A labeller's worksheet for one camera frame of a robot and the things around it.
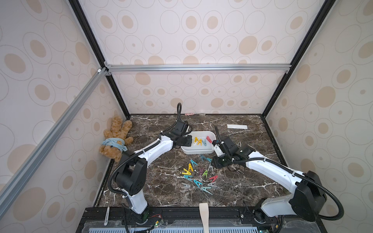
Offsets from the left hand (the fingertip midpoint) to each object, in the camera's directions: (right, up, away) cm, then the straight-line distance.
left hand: (194, 139), depth 89 cm
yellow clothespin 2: (+5, -2, +14) cm, 15 cm away
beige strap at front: (+5, -36, -13) cm, 38 cm away
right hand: (+13, -12, -6) cm, 19 cm away
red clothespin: (+12, -23, -3) cm, 26 cm away
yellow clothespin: (+2, -1, +14) cm, 14 cm away
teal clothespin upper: (0, -15, +3) cm, 15 cm away
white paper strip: (+34, +8, +24) cm, 43 cm away
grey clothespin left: (-5, -26, -6) cm, 27 cm away
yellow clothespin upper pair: (-3, -17, +1) cm, 17 cm away
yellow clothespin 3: (-4, -20, -2) cm, 20 cm away
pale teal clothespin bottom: (+5, -27, -7) cm, 28 cm away
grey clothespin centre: (+10, -19, +1) cm, 21 cm away
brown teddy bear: (-50, 0, +4) cm, 50 cm away
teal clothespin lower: (+2, -25, -4) cm, 26 cm away
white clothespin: (+2, -3, +13) cm, 14 cm away
